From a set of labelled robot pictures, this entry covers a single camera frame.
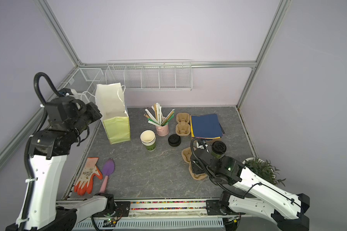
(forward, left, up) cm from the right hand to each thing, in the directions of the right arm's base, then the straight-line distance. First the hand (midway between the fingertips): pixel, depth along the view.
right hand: (197, 161), depth 70 cm
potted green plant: (-4, -31, -1) cm, 32 cm away
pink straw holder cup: (+27, +21, -12) cm, 36 cm away
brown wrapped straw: (+31, +30, 0) cm, 43 cm away
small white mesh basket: (+53, +75, +11) cm, 92 cm away
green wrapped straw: (+32, +17, -8) cm, 37 cm away
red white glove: (-6, +63, -17) cm, 66 cm away
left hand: (+13, +43, +25) cm, 52 cm away
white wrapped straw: (+36, +24, -4) cm, 43 cm away
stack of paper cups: (+20, +29, -9) cm, 37 cm away
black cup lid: (+13, -15, -10) cm, 22 cm away
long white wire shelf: (+58, +28, +12) cm, 65 cm away
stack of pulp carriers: (+33, +7, -17) cm, 38 cm away
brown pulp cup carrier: (+13, +5, -18) cm, 22 cm away
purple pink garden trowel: (+4, +54, -19) cm, 58 cm away
